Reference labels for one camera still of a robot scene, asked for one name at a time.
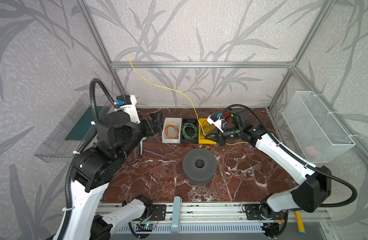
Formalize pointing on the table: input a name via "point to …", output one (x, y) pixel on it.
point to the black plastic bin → (184, 141)
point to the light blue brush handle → (176, 214)
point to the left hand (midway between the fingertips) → (157, 110)
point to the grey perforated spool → (200, 176)
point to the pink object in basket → (310, 151)
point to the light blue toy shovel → (143, 138)
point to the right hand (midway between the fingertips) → (206, 131)
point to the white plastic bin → (171, 132)
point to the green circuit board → (148, 226)
